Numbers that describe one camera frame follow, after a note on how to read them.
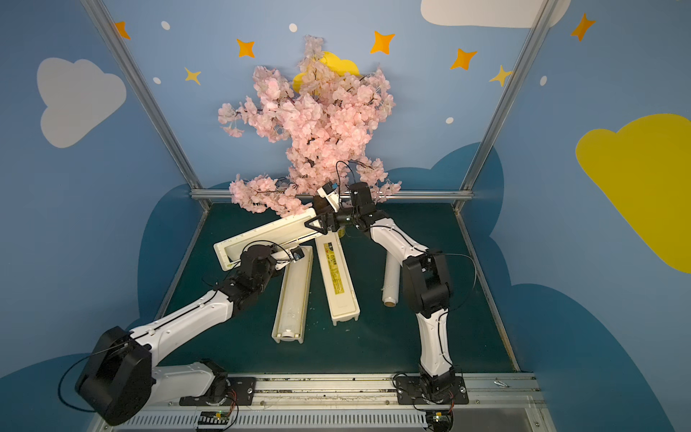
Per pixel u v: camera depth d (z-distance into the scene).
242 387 0.76
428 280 0.56
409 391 0.74
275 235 0.86
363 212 0.75
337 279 0.88
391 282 0.93
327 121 0.73
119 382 0.40
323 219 0.78
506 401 0.74
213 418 0.73
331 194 0.80
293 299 0.86
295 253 0.75
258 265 0.63
